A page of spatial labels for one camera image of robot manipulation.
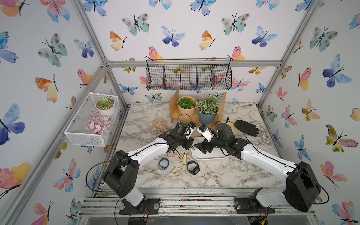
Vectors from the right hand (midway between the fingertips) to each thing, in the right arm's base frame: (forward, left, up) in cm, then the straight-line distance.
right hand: (200, 138), depth 80 cm
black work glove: (+21, -35, -16) cm, 44 cm away
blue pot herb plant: (+19, -4, +5) cm, 20 cm away
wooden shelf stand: (+24, +18, -8) cm, 31 cm away
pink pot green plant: (+23, +9, +1) cm, 25 cm away
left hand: (+2, +4, -5) cm, 7 cm away
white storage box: (-10, -7, +2) cm, 13 cm away
